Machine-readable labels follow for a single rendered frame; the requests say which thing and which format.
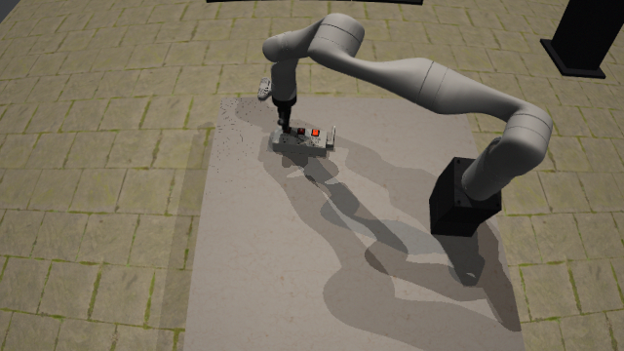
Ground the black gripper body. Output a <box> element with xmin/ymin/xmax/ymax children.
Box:
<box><xmin>272</xmin><ymin>92</ymin><xmax>297</xmax><ymax>117</ymax></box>

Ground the white power strip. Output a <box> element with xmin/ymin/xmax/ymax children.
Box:
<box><xmin>272</xmin><ymin>126</ymin><xmax>335</xmax><ymax>156</ymax></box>

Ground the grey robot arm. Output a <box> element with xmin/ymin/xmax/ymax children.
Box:
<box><xmin>257</xmin><ymin>13</ymin><xmax>553</xmax><ymax>201</ymax></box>

